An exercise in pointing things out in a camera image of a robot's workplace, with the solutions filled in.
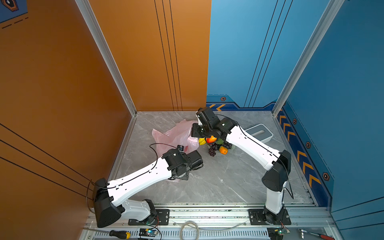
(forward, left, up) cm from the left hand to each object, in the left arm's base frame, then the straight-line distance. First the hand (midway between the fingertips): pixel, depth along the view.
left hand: (178, 171), depth 73 cm
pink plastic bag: (+19, 0, +4) cm, 20 cm away
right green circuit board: (-23, -48, -16) cm, 56 cm away
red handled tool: (-24, -67, -13) cm, 72 cm away
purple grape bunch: (+19, -21, -7) cm, 29 cm away
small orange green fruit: (+14, -24, -2) cm, 28 cm away
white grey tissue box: (+33, -54, -11) cm, 65 cm away
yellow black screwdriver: (-24, +28, -14) cm, 39 cm away
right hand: (+18, -5, +9) cm, 21 cm away
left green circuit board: (-24, +13, -16) cm, 32 cm away
